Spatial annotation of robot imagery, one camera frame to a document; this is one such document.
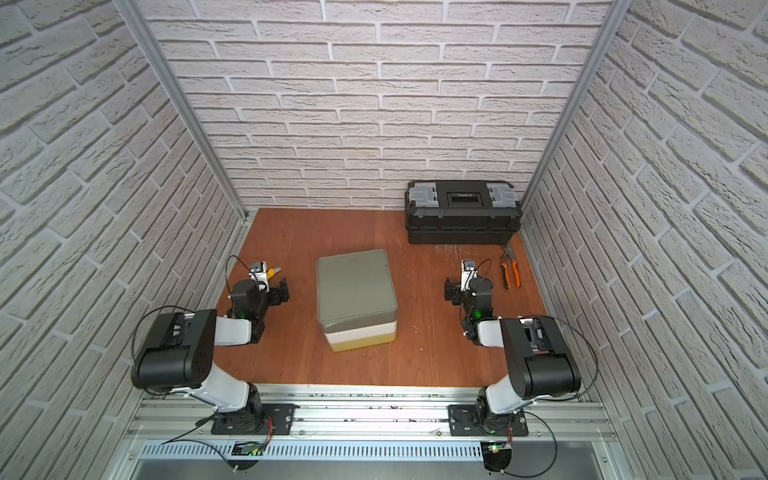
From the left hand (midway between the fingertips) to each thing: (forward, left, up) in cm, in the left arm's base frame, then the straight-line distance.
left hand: (272, 274), depth 94 cm
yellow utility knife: (+5, +3, -5) cm, 8 cm away
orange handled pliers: (+11, -82, -4) cm, 82 cm away
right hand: (-1, -64, +1) cm, 64 cm away
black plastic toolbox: (+20, -64, +10) cm, 67 cm away
